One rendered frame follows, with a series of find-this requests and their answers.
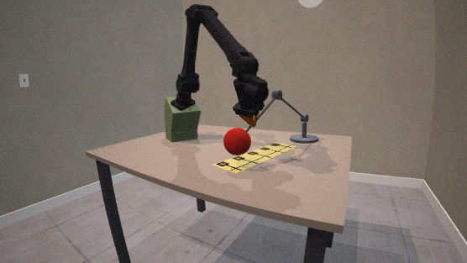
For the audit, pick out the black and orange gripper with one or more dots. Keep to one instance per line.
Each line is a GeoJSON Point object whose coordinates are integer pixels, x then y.
{"type": "Point", "coordinates": [246, 110]}

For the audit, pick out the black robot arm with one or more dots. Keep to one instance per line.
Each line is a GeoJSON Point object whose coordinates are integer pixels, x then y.
{"type": "Point", "coordinates": [239, 58]}

